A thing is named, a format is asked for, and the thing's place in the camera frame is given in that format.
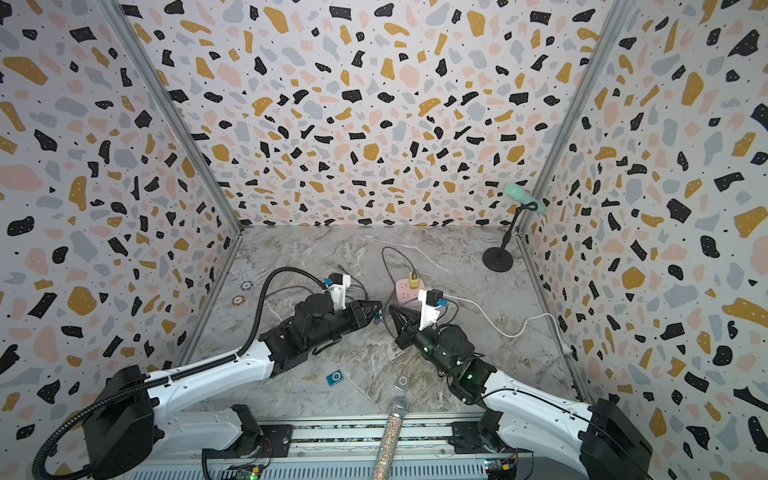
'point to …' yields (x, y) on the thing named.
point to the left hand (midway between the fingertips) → (388, 306)
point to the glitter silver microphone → (397, 410)
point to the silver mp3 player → (401, 383)
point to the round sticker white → (246, 285)
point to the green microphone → (520, 195)
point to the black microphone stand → (498, 258)
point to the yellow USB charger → (414, 283)
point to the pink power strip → (404, 292)
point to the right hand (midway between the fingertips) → (396, 310)
